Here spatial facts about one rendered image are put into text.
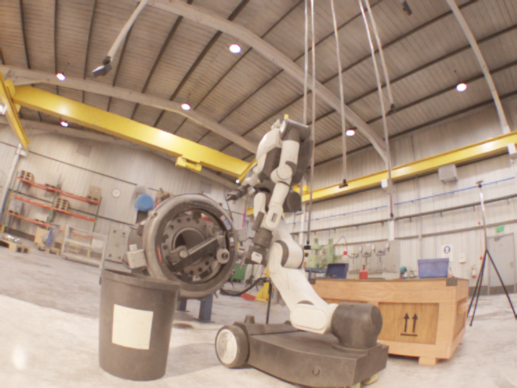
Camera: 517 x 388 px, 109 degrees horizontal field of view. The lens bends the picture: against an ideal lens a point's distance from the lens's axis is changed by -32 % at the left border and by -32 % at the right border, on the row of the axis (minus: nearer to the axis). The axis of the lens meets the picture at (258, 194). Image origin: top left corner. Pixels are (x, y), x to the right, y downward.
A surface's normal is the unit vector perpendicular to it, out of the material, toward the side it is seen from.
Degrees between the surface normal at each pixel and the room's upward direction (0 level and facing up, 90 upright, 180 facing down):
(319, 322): 90
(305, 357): 90
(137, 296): 93
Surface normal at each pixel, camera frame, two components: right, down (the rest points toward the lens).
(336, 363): -0.49, -0.32
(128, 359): 0.32, -0.21
